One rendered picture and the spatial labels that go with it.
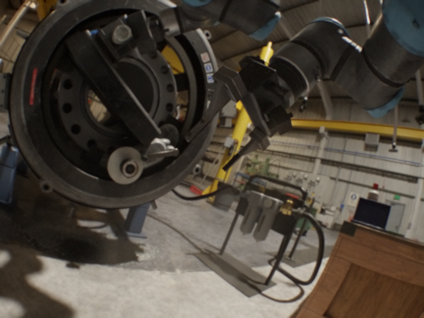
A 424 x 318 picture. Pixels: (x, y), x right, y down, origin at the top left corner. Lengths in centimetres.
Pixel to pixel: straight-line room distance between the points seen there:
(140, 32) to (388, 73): 58
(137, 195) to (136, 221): 46
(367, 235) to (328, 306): 29
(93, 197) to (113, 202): 7
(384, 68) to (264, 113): 20
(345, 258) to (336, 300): 17
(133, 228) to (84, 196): 55
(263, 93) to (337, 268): 65
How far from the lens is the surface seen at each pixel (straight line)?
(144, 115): 58
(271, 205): 98
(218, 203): 322
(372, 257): 76
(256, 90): 26
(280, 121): 28
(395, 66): 31
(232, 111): 86
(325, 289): 79
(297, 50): 34
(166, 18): 58
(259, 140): 36
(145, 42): 62
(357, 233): 75
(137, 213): 107
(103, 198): 61
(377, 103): 37
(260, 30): 48
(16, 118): 59
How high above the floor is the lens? 46
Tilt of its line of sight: 5 degrees up
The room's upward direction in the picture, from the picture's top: 21 degrees clockwise
